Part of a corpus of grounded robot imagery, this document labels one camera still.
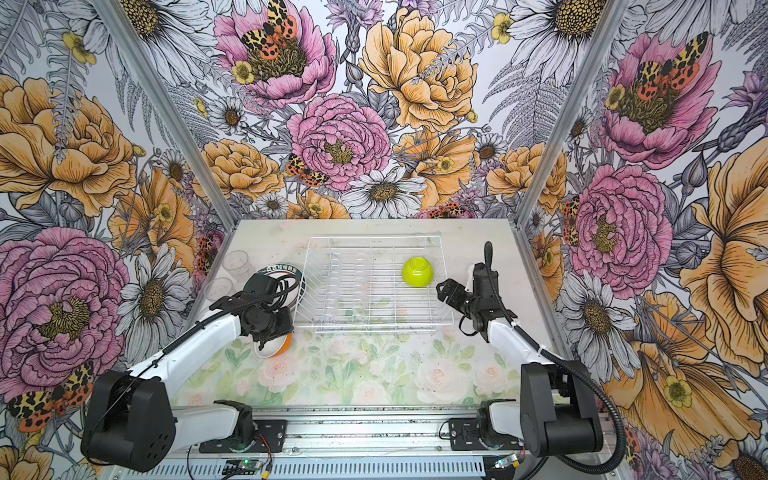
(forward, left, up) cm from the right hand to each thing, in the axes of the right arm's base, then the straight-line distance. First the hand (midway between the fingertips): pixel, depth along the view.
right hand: (446, 299), depth 90 cm
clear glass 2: (+8, +72, -3) cm, 72 cm away
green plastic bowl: (+12, +8, -2) cm, 14 cm away
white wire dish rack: (+9, +27, -5) cm, 29 cm away
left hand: (-10, +46, -2) cm, 47 cm away
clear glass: (+16, +67, -2) cm, 69 cm away
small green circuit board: (-38, +51, -8) cm, 64 cm away
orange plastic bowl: (-13, +45, 0) cm, 47 cm away
